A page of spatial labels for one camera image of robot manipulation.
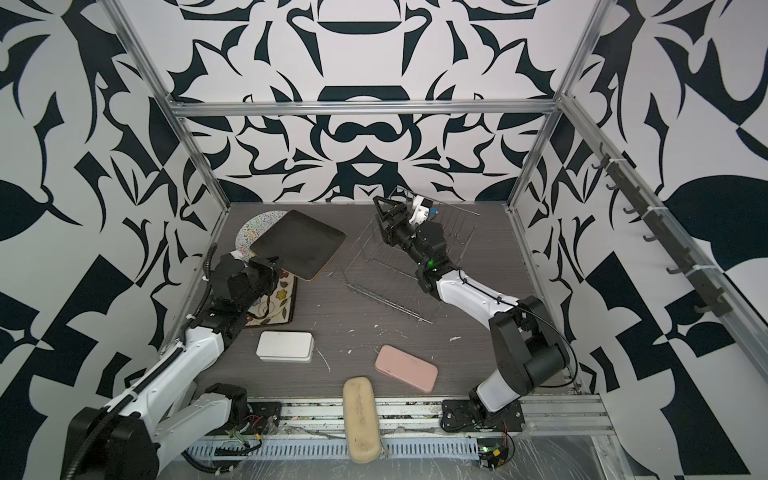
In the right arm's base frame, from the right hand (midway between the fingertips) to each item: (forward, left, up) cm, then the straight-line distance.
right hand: (374, 204), depth 74 cm
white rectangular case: (-24, +25, -30) cm, 46 cm away
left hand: (-5, +24, -10) cm, 26 cm away
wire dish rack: (0, -3, -33) cm, 33 cm away
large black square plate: (-2, +20, -12) cm, 23 cm away
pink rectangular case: (-29, -8, -31) cm, 44 cm away
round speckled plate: (+20, +46, -31) cm, 59 cm away
